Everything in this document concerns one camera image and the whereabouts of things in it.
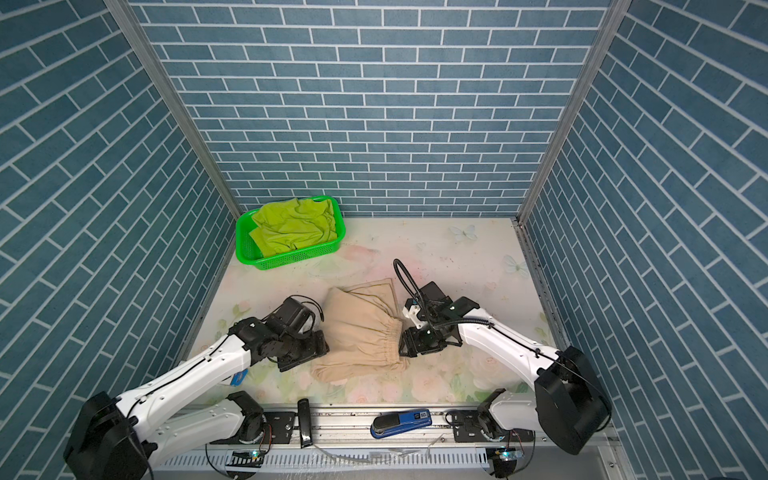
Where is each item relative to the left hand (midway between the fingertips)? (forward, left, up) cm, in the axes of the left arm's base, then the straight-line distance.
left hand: (322, 353), depth 80 cm
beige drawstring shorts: (+7, -11, -1) cm, 13 cm away
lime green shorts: (+48, +18, +1) cm, 51 cm away
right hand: (+1, -23, +2) cm, 23 cm away
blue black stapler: (-16, -20, -1) cm, 26 cm away
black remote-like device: (-16, +3, -3) cm, 16 cm away
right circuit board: (-24, -46, -8) cm, 53 cm away
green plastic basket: (+38, +32, -4) cm, 50 cm away
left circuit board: (-22, +17, -10) cm, 29 cm away
